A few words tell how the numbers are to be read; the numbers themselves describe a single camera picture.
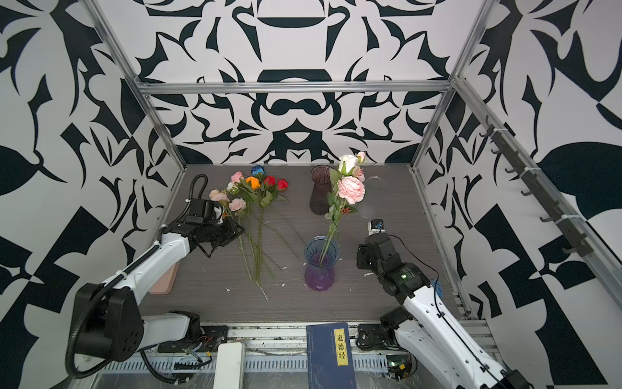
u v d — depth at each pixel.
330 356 0.71
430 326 0.47
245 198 1.05
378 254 0.59
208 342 0.71
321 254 0.74
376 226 0.69
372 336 0.74
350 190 0.60
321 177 0.94
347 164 0.65
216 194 1.01
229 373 0.65
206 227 0.71
